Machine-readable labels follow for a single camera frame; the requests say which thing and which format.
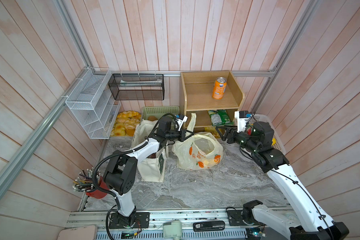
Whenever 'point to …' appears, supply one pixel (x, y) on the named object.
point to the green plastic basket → (157, 111)
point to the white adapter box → (172, 229)
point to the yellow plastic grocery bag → (199, 150)
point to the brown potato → (152, 118)
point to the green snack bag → (220, 117)
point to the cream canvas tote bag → (153, 168)
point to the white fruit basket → (277, 142)
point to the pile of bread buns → (125, 123)
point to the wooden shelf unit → (200, 91)
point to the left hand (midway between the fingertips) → (193, 136)
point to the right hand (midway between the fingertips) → (219, 127)
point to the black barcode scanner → (209, 226)
